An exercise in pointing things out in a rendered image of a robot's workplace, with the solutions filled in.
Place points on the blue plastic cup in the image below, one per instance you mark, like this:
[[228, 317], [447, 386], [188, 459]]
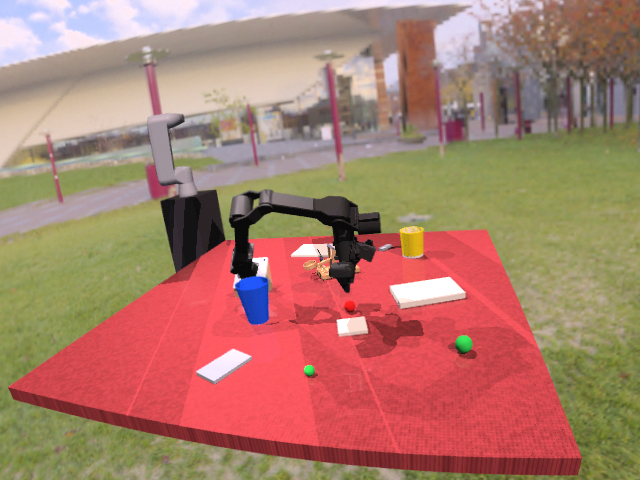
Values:
[[253, 294]]

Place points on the yellow mug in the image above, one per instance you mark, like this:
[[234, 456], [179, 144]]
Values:
[[412, 242]]

